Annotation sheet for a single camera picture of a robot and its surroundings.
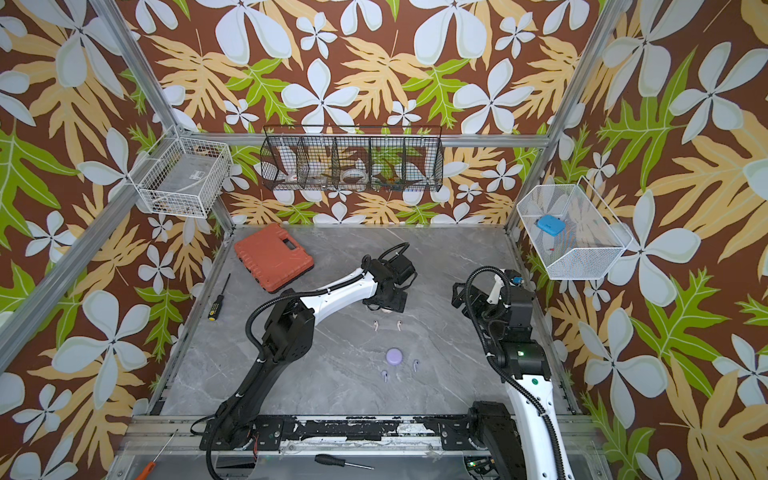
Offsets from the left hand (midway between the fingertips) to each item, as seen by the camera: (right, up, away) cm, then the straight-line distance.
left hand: (393, 300), depth 95 cm
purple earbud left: (-3, -19, -11) cm, 22 cm away
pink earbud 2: (+2, -7, -2) cm, 8 cm away
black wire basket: (-13, +46, +1) cm, 48 cm away
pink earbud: (-6, -8, -2) cm, 10 cm away
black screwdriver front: (-16, -35, -24) cm, 45 cm away
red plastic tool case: (-43, +14, +11) cm, 47 cm away
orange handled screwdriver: (-58, -35, -26) cm, 73 cm away
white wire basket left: (-62, +37, -9) cm, 72 cm away
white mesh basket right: (+50, +22, -11) cm, 56 cm away
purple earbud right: (+6, -17, -9) cm, 20 cm away
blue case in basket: (+45, +23, -10) cm, 52 cm away
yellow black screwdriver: (-58, -3, +1) cm, 58 cm away
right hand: (+17, +5, -20) cm, 27 cm away
